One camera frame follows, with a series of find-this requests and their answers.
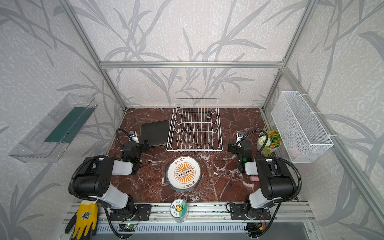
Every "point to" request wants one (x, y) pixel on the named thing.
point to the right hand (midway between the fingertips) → (238, 136)
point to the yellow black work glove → (84, 220)
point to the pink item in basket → (294, 151)
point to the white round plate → (183, 173)
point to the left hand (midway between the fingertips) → (140, 134)
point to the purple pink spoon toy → (254, 178)
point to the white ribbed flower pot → (259, 148)
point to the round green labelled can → (178, 209)
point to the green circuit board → (128, 227)
